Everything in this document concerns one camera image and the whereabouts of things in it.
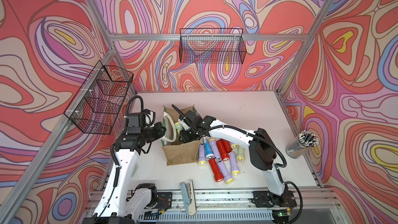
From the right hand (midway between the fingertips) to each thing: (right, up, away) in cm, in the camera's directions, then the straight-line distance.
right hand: (183, 142), depth 84 cm
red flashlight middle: (+23, -7, +1) cm, 24 cm away
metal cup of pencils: (+61, +3, -9) cm, 61 cm away
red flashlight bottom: (+18, -14, -4) cm, 23 cm away
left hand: (-7, +9, -9) cm, 14 cm away
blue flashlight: (+15, -6, +2) cm, 16 cm away
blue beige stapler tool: (+4, -22, -11) cm, 25 cm away
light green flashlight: (-3, +9, -1) cm, 9 cm away
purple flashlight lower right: (+28, -13, -4) cm, 31 cm away
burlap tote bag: (-4, -2, -7) cm, 8 cm away
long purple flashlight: (+23, -17, -7) cm, 30 cm away
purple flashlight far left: (+10, -9, -1) cm, 14 cm away
